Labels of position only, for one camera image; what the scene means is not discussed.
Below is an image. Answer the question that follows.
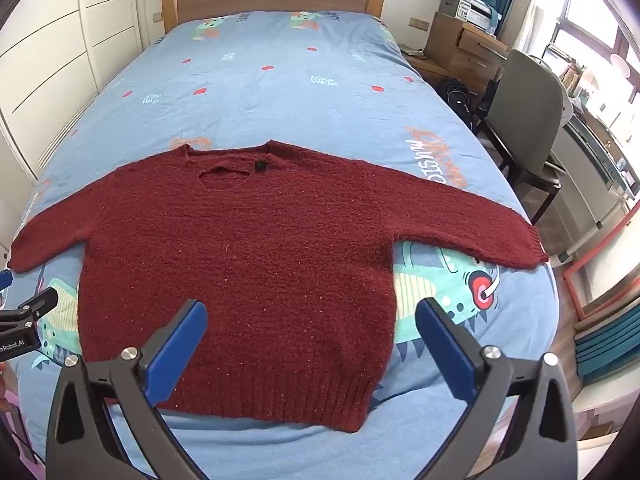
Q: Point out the cluttered desk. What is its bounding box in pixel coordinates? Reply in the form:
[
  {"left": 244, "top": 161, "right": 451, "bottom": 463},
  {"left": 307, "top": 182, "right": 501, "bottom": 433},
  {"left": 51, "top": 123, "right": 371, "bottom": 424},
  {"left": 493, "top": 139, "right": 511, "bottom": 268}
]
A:
[{"left": 552, "top": 55, "right": 640, "bottom": 221}]

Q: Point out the black bag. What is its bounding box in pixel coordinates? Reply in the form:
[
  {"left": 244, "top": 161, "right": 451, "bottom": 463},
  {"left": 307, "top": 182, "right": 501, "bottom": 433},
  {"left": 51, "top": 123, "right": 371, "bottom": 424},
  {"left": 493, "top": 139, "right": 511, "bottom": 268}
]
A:
[{"left": 439, "top": 77, "right": 482, "bottom": 123}]

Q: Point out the grey chair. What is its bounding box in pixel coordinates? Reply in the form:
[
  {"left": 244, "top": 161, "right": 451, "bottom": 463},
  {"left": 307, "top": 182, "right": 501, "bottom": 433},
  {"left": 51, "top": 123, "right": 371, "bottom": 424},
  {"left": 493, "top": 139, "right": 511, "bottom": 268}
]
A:
[{"left": 477, "top": 49, "right": 570, "bottom": 226}]

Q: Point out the dark red knit sweater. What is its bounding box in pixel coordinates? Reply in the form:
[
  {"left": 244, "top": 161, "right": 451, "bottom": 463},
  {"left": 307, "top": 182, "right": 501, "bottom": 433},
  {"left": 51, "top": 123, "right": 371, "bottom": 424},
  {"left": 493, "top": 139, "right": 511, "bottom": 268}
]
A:
[{"left": 7, "top": 140, "right": 550, "bottom": 433}]

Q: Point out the white printer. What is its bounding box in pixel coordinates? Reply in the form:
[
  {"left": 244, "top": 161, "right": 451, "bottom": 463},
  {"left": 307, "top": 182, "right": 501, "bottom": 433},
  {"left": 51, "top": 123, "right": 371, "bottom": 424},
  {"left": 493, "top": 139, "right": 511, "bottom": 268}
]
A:
[{"left": 439, "top": 0, "right": 502, "bottom": 30}]

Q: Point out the blue printed bed sheet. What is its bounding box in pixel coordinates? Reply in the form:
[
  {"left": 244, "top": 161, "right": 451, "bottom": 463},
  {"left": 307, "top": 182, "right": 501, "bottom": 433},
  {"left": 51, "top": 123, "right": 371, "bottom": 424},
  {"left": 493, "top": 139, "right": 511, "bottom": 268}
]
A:
[{"left": 10, "top": 10, "right": 560, "bottom": 480}]

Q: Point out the wooden nightstand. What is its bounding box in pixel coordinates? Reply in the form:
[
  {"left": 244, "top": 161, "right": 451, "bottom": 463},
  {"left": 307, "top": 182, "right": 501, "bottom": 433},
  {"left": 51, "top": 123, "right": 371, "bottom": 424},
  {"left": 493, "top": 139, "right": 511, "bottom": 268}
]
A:
[{"left": 404, "top": 49, "right": 453, "bottom": 83}]

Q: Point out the white wardrobe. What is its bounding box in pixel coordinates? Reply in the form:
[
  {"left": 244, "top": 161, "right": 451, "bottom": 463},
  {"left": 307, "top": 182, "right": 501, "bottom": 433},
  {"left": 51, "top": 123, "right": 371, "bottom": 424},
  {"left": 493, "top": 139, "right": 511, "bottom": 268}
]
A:
[{"left": 0, "top": 0, "right": 162, "bottom": 186}]

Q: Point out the wooden drawer cabinet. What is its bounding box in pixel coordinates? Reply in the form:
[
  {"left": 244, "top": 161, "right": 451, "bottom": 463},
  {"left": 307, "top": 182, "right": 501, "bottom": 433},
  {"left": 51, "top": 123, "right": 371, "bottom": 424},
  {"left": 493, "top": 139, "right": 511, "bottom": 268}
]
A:
[{"left": 425, "top": 10, "right": 510, "bottom": 97}]

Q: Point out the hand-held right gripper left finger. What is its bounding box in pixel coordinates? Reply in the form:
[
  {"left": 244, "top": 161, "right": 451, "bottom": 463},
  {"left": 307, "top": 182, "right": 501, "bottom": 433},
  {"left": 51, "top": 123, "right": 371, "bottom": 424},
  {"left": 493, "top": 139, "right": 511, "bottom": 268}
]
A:
[{"left": 46, "top": 299, "right": 208, "bottom": 480}]

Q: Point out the window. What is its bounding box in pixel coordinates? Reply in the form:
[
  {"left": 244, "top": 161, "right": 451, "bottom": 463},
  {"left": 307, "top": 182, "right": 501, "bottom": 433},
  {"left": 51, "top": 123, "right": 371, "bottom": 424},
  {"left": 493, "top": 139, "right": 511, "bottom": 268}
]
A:
[{"left": 547, "top": 0, "right": 640, "bottom": 111}]

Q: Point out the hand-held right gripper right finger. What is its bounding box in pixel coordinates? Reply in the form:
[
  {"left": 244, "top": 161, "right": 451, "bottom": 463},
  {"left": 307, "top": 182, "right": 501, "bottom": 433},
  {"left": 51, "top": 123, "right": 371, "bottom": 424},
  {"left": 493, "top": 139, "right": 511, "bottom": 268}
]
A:
[{"left": 415, "top": 297, "right": 583, "bottom": 480}]

